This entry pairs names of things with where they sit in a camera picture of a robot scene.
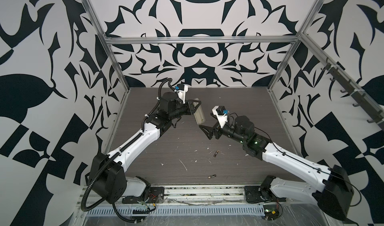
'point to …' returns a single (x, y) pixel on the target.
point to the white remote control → (199, 114)
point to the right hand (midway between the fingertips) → (206, 119)
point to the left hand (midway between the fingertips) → (201, 98)
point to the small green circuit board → (271, 212)
